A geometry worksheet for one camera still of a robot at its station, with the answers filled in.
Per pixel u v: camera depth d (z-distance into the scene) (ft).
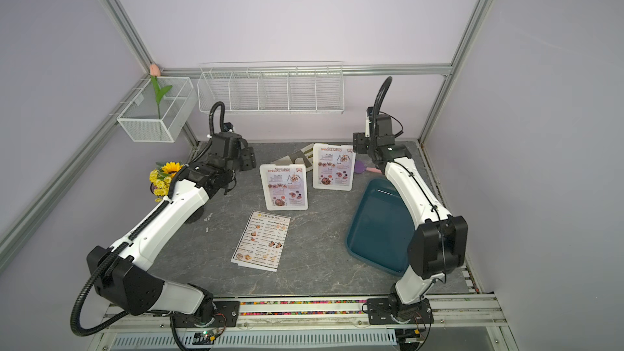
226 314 2.42
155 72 2.93
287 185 2.92
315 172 3.25
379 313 2.41
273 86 3.33
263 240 2.92
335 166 3.16
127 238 1.38
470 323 2.40
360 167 3.50
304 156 3.79
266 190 2.98
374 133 2.06
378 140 2.07
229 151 1.93
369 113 2.42
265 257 2.78
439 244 1.47
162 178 2.51
